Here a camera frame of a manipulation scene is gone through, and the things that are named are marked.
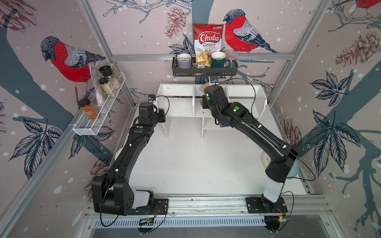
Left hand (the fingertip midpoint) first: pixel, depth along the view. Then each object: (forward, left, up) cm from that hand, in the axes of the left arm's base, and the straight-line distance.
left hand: (164, 106), depth 81 cm
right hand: (0, -24, +10) cm, 26 cm away
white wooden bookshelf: (-4, -12, -4) cm, 13 cm away
